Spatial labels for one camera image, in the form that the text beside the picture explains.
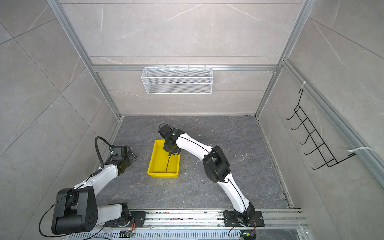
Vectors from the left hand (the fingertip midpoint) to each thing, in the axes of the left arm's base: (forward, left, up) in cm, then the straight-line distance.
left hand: (128, 154), depth 90 cm
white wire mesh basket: (+43, -30, +24) cm, 58 cm away
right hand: (+4, -25, 0) cm, 25 cm away
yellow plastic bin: (-6, -21, -4) cm, 22 cm away
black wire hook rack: (-22, -94, +28) cm, 101 cm away
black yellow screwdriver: (-7, -25, -1) cm, 25 cm away
